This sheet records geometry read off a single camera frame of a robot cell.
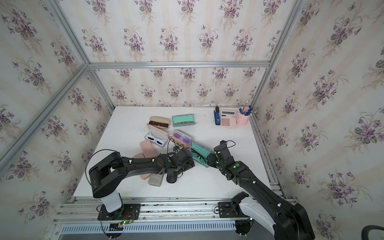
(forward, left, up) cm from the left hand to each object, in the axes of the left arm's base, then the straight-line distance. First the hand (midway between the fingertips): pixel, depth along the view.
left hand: (193, 166), depth 87 cm
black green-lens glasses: (+5, -6, -1) cm, 8 cm away
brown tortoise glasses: (+33, +26, 0) cm, 42 cm away
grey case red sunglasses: (-8, +21, +1) cm, 22 cm away
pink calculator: (+37, -27, 0) cm, 46 cm away
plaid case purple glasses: (+16, +8, +2) cm, 18 cm away
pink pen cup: (+33, -36, +4) cm, 49 cm away
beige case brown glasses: (+34, +24, 0) cm, 42 cm away
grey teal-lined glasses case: (+37, +6, -1) cm, 37 cm away
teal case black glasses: (+9, -4, -1) cm, 10 cm away
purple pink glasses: (+19, +6, 0) cm, 20 cm away
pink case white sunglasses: (+22, +25, -1) cm, 33 cm away
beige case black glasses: (-7, +12, +1) cm, 14 cm away
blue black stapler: (+41, -19, 0) cm, 45 cm away
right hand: (+2, -11, +6) cm, 13 cm away
